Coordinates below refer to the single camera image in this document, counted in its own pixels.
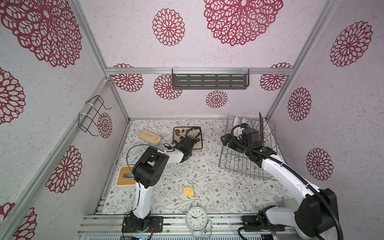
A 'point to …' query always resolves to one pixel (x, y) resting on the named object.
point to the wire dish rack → (238, 163)
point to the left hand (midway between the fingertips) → (188, 141)
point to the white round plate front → (236, 121)
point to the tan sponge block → (149, 137)
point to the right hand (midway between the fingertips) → (226, 137)
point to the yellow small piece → (189, 191)
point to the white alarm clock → (196, 220)
